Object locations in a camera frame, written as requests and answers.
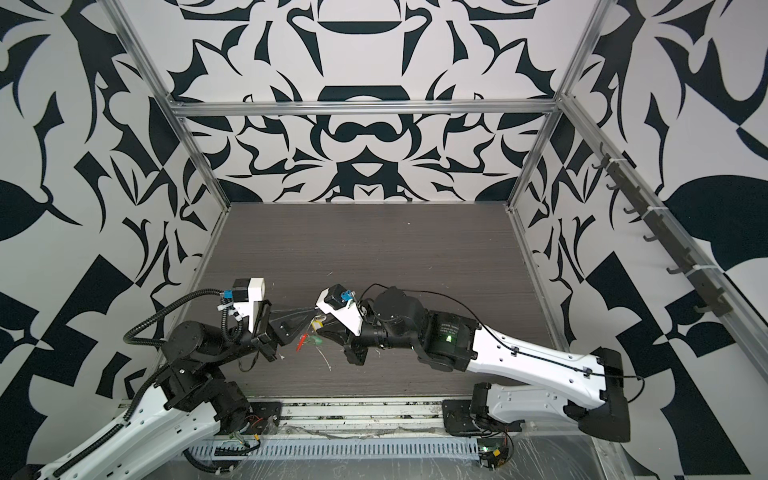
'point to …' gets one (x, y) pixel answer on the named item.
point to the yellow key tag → (317, 324)
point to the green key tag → (316, 339)
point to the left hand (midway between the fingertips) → (314, 308)
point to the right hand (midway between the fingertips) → (319, 332)
